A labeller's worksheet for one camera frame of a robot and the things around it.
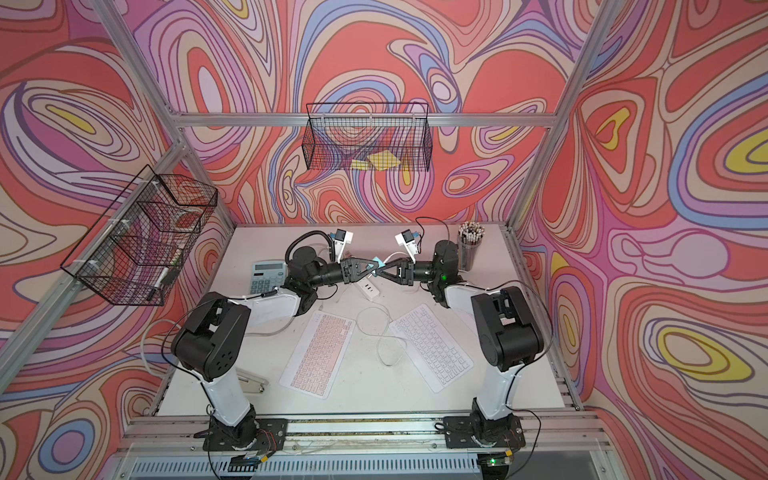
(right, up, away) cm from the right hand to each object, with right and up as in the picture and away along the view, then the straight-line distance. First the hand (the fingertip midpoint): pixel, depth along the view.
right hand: (379, 279), depth 81 cm
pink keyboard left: (-18, -23, +5) cm, 29 cm away
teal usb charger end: (0, +5, -3) cm, 6 cm away
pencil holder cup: (+28, +12, +12) cm, 33 cm away
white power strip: (-4, -4, +17) cm, 18 cm away
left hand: (0, +2, -3) cm, 4 cm away
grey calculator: (-39, 0, +20) cm, 44 cm away
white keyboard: (+16, -21, +5) cm, 27 cm away
